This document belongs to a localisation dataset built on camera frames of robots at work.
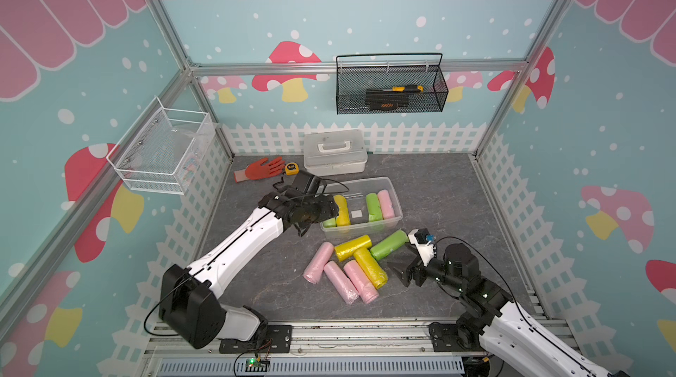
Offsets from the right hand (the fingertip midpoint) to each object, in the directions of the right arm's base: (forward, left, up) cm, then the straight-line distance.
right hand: (398, 254), depth 77 cm
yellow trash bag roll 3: (-2, +6, -9) cm, 11 cm away
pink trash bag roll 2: (+2, +25, -10) cm, 27 cm away
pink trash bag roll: (+23, 0, -9) cm, 24 cm away
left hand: (+11, +20, +4) cm, 24 cm away
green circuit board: (-25, +41, -15) cm, 50 cm away
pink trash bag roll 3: (-4, +17, -10) cm, 20 cm away
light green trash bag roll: (+8, +1, -10) cm, 13 cm away
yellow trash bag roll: (+22, +16, -10) cm, 29 cm away
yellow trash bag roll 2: (+6, +15, -9) cm, 19 cm away
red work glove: (+43, +53, -10) cm, 69 cm away
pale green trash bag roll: (+16, +21, -9) cm, 28 cm away
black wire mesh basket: (+55, -1, +22) cm, 60 cm away
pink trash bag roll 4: (-5, +11, -10) cm, 15 cm away
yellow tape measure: (+44, +39, -10) cm, 59 cm away
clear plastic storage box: (+26, +8, -12) cm, 30 cm away
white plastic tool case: (+44, +20, 0) cm, 48 cm away
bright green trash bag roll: (+22, +5, -8) cm, 24 cm away
